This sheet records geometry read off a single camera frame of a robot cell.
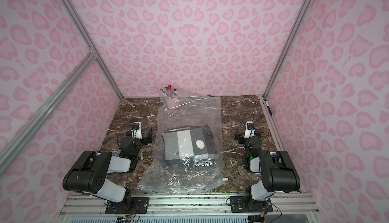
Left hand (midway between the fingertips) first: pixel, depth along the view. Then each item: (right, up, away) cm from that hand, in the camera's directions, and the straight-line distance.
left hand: (143, 126), depth 91 cm
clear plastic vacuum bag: (+11, -27, -11) cm, 31 cm away
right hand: (+61, 0, -1) cm, 61 cm away
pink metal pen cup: (+15, +14, +11) cm, 23 cm away
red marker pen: (+13, +24, +14) cm, 30 cm away
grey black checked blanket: (+28, -11, -10) cm, 32 cm away
